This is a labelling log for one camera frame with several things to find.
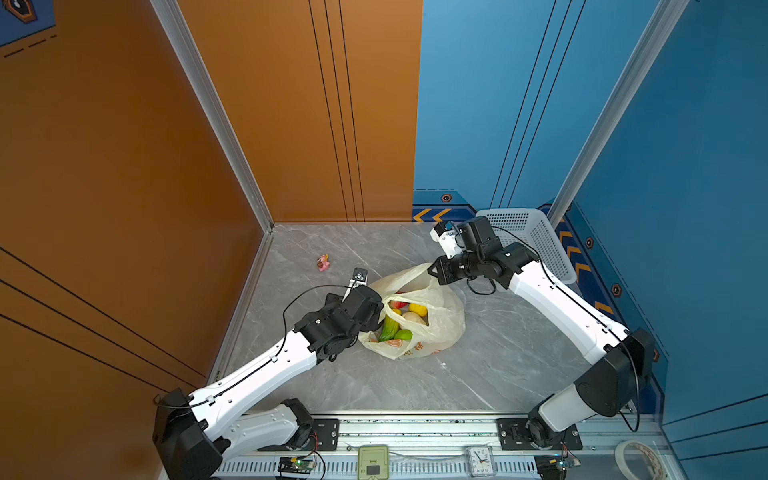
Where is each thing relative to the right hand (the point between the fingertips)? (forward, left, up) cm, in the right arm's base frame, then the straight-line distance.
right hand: (427, 270), depth 78 cm
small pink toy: (+19, +34, -19) cm, 44 cm away
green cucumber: (-8, +10, -19) cm, 23 cm away
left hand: (-6, +18, -5) cm, 20 cm away
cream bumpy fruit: (-5, +3, -17) cm, 18 cm away
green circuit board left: (-40, +34, -25) cm, 58 cm away
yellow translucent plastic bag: (-9, -4, -4) cm, 10 cm away
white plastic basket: (+33, -44, -19) cm, 58 cm away
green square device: (-39, +14, -21) cm, 47 cm away
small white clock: (-39, -11, -21) cm, 46 cm away
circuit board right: (-40, -29, -25) cm, 55 cm away
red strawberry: (+1, +8, -19) cm, 21 cm away
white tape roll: (-41, -52, -24) cm, 70 cm away
